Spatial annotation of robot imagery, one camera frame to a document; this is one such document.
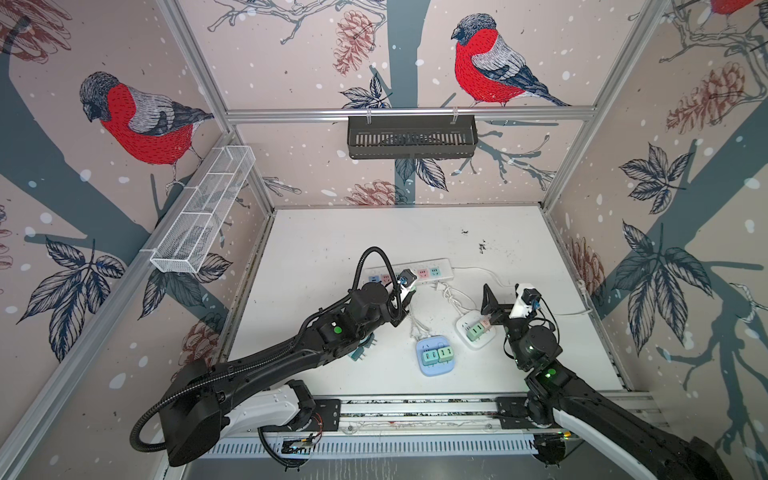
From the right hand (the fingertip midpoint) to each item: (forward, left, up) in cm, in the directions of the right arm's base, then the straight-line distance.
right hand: (499, 289), depth 78 cm
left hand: (-3, +24, +5) cm, 25 cm away
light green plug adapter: (-8, +6, -10) cm, 14 cm away
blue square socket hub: (-15, +17, -9) cm, 24 cm away
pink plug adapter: (-9, +5, -1) cm, 11 cm away
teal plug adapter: (-14, +39, -13) cm, 43 cm away
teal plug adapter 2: (-10, +35, -13) cm, 39 cm away
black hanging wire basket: (+53, +24, +14) cm, 60 cm away
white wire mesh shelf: (+10, +80, +17) cm, 83 cm away
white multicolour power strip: (+13, +19, -13) cm, 27 cm away
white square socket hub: (-3, +7, -14) cm, 16 cm away
